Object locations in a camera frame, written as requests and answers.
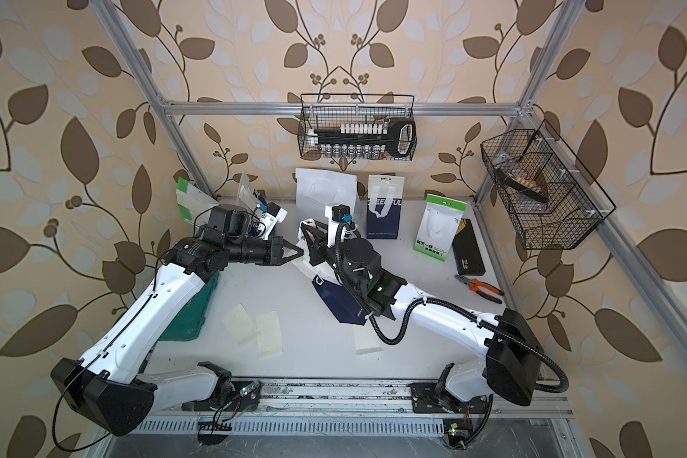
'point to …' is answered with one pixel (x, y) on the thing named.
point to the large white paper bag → (319, 188)
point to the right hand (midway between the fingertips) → (306, 225)
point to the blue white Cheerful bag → (246, 196)
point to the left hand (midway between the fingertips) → (297, 249)
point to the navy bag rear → (385, 197)
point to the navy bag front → (343, 306)
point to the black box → (467, 251)
